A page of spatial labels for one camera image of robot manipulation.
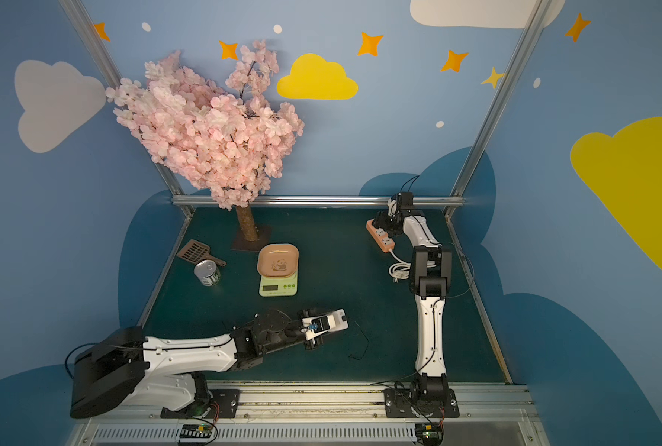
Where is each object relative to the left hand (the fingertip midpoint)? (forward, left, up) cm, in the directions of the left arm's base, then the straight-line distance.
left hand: (337, 312), depth 74 cm
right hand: (+46, -18, -12) cm, 51 cm away
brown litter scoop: (+31, +56, -18) cm, 66 cm away
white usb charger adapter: (-8, +5, +10) cm, 14 cm away
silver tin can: (+19, +46, -12) cm, 51 cm away
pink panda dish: (+26, +22, -14) cm, 37 cm away
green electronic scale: (+16, +21, -15) cm, 30 cm away
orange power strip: (+40, -17, -15) cm, 46 cm away
